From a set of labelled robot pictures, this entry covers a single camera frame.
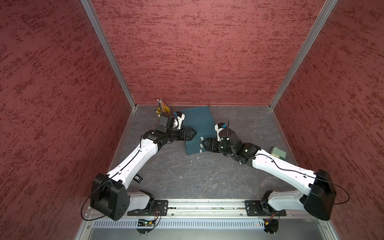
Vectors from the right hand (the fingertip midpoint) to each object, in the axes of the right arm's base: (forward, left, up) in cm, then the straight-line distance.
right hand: (206, 146), depth 78 cm
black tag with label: (-11, +38, -14) cm, 42 cm away
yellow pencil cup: (+34, +29, -6) cm, 44 cm away
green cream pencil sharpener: (+2, -46, -15) cm, 48 cm away
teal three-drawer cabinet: (+15, +2, +4) cm, 16 cm away
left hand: (+6, +9, +2) cm, 11 cm away
